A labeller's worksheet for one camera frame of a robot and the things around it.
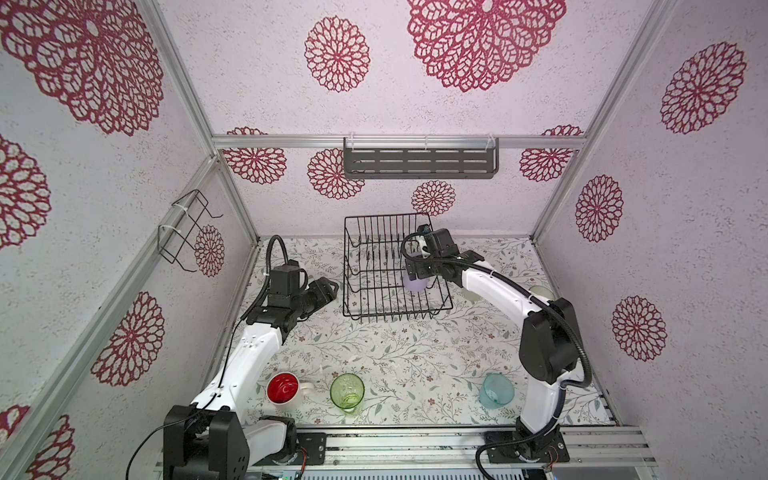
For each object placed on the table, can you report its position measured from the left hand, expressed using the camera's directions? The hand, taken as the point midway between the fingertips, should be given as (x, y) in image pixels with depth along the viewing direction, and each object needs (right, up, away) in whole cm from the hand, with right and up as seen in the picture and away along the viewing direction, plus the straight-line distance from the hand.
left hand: (330, 294), depth 84 cm
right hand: (+27, +11, +9) cm, 30 cm away
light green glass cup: (+66, 0, +13) cm, 68 cm away
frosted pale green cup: (+33, +2, -21) cm, 39 cm away
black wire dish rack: (+12, +5, +23) cm, 26 cm away
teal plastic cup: (+46, -27, -1) cm, 53 cm away
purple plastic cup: (+26, +1, +17) cm, 32 cm away
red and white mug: (-12, -26, -2) cm, 29 cm away
